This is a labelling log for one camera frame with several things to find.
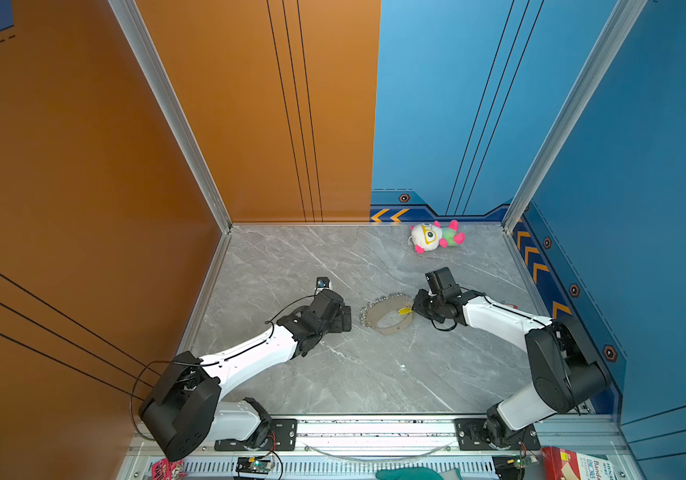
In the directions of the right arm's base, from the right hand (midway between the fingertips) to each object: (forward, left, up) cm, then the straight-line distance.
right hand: (410, 305), depth 93 cm
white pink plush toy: (+27, -10, +3) cm, 29 cm away
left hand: (-4, +23, +5) cm, 23 cm away
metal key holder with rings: (-1, +9, -4) cm, 9 cm away
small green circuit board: (-40, +42, -5) cm, 58 cm away
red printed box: (-40, -29, -1) cm, 50 cm away
